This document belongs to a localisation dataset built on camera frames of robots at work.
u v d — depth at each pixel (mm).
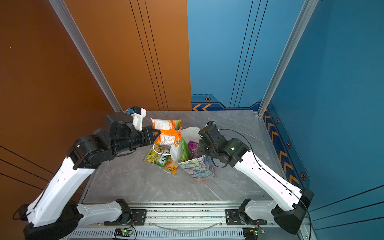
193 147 852
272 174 411
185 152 779
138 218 740
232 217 729
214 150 478
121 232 710
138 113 518
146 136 497
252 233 706
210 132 487
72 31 770
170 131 621
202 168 694
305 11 711
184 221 728
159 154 923
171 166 895
